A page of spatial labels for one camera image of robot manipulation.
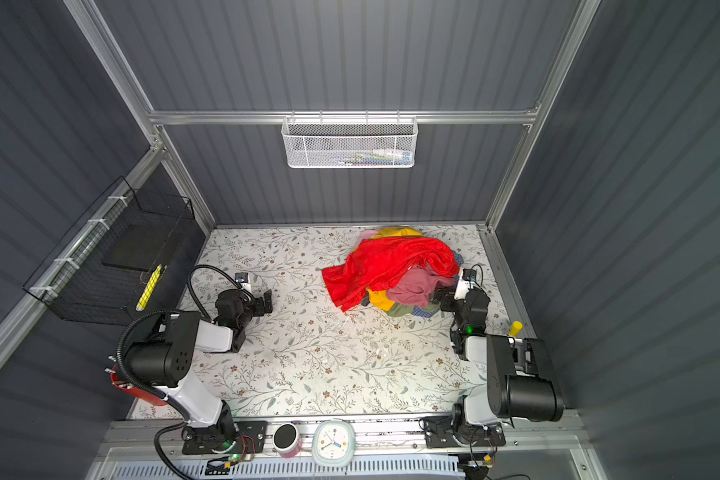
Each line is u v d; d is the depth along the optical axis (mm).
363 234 1170
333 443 707
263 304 910
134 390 685
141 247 751
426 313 937
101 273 713
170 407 531
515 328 829
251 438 725
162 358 477
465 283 788
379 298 955
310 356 871
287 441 682
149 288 694
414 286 883
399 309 936
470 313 693
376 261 932
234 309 757
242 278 847
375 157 916
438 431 737
